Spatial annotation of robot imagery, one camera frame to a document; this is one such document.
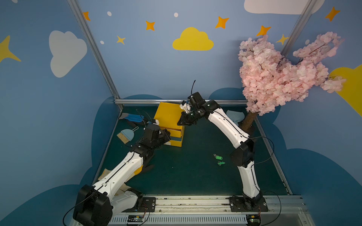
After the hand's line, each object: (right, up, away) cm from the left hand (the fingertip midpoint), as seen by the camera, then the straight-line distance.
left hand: (171, 130), depth 81 cm
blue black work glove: (-30, +6, +27) cm, 41 cm away
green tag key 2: (+32, -22, +9) cm, 40 cm away
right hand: (+5, +5, +1) cm, 7 cm away
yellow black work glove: (-16, -23, +6) cm, 29 cm away
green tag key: (+30, -19, +11) cm, 37 cm away
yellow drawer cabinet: (-2, +9, +6) cm, 11 cm away
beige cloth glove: (-28, -33, -1) cm, 43 cm away
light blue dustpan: (+52, +9, +35) cm, 63 cm away
